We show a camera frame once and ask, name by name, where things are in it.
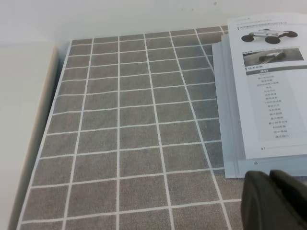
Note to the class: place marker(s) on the grey checked tablecloth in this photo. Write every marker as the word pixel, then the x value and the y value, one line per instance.
pixel 133 139

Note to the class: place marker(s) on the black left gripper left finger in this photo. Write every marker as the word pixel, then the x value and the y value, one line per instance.
pixel 261 205

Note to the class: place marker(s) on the white robot catalogue book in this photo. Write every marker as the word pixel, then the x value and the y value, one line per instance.
pixel 260 69

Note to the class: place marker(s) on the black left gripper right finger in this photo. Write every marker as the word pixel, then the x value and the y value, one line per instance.
pixel 293 195

